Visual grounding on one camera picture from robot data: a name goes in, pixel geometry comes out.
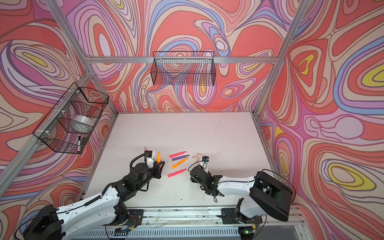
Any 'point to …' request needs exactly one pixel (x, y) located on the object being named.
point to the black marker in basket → (79, 146)
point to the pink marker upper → (177, 154)
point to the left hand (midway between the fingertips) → (166, 162)
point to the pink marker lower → (176, 173)
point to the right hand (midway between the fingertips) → (195, 175)
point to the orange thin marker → (179, 163)
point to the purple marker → (178, 157)
